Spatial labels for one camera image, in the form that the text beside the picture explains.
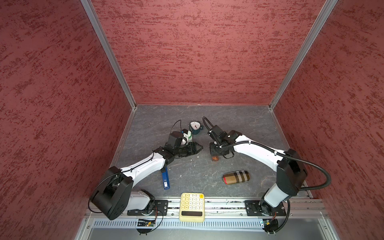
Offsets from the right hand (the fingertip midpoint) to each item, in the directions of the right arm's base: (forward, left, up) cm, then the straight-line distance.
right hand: (213, 155), depth 84 cm
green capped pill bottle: (+6, +14, +10) cm, 18 cm away
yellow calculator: (-25, +13, -7) cm, 29 cm away
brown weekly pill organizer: (-1, -1, -2) cm, 2 cm away
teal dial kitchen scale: (+23, +10, -4) cm, 26 cm away
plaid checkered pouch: (-11, -12, -6) cm, 17 cm away
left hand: (+1, +7, +3) cm, 8 cm away
